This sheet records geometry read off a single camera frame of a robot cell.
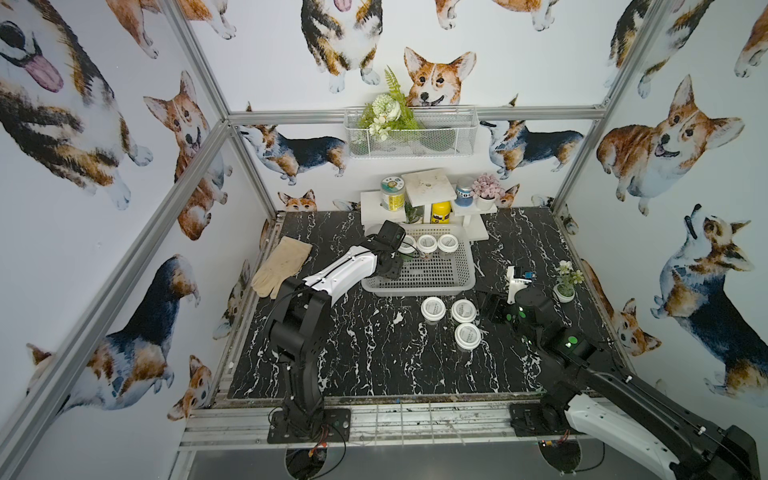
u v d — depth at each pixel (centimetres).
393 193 95
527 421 73
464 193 98
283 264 106
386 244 72
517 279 69
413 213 110
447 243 103
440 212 107
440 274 103
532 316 58
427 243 103
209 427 75
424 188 98
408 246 91
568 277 91
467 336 82
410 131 84
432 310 88
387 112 79
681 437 43
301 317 50
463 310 88
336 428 74
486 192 93
